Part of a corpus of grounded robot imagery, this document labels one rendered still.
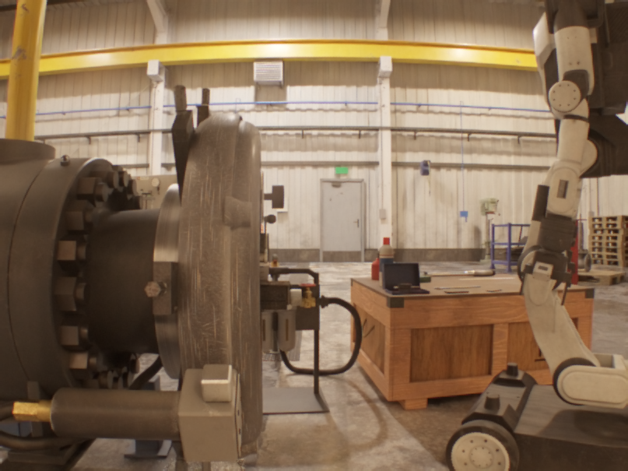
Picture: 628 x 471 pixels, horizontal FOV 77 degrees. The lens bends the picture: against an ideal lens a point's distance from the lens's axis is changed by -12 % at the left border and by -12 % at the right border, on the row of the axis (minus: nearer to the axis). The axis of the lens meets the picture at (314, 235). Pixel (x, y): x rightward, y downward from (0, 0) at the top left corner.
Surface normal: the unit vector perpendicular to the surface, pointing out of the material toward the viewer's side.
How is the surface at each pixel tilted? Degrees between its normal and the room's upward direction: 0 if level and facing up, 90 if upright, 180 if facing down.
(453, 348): 90
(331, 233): 90
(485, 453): 90
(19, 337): 106
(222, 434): 112
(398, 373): 90
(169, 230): 60
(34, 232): 67
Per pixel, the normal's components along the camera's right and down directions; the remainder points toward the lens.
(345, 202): 0.00, 0.00
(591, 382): -0.55, 0.00
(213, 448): 0.11, 0.38
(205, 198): 0.11, -0.44
